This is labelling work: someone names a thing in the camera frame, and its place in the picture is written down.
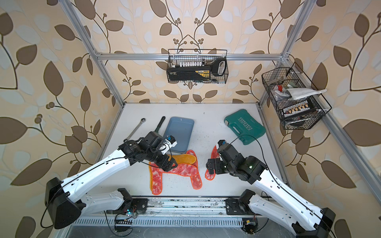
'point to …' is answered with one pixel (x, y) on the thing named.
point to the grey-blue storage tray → (181, 129)
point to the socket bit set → (290, 110)
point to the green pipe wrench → (158, 128)
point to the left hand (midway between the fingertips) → (171, 160)
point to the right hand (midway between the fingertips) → (214, 164)
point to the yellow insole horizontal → (182, 158)
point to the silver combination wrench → (143, 120)
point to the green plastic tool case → (244, 126)
